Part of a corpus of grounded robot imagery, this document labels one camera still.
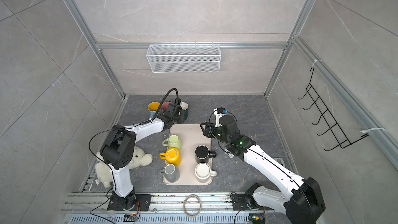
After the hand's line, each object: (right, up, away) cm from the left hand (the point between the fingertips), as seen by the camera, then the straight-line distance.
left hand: (181, 111), depth 97 cm
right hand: (+15, -6, -20) cm, 26 cm away
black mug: (+14, -22, -18) cm, 32 cm away
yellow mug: (-2, -23, -19) cm, 30 cm away
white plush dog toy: (-35, -29, -23) cm, 51 cm away
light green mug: (-2, -16, -14) cm, 21 cm away
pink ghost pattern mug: (-11, +4, +4) cm, 12 cm away
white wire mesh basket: (+2, +35, +3) cm, 35 cm away
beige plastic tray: (+7, -17, +3) cm, 18 cm away
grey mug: (-1, -30, -24) cm, 38 cm away
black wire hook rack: (+70, -7, -33) cm, 78 cm away
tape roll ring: (+13, -45, -25) cm, 53 cm away
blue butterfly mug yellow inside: (-19, +2, +3) cm, 19 cm away
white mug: (+14, -31, -21) cm, 40 cm away
